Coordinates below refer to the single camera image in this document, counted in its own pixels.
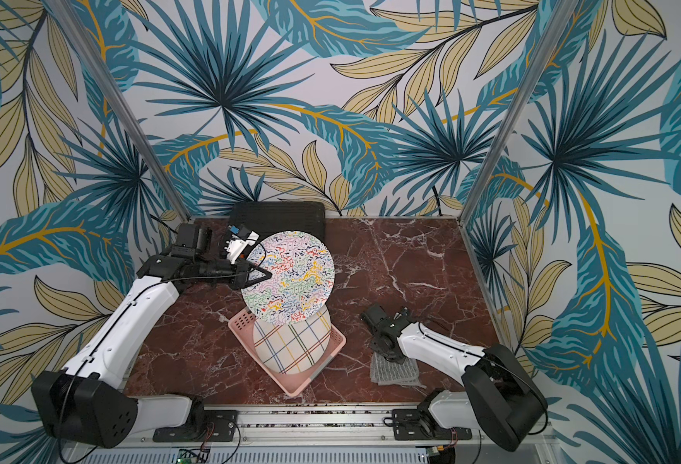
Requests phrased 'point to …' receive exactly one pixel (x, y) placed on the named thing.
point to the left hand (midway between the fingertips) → (266, 278)
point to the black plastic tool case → (269, 217)
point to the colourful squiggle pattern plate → (302, 276)
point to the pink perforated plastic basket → (242, 325)
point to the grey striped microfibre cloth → (387, 372)
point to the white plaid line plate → (293, 348)
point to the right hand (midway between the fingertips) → (382, 346)
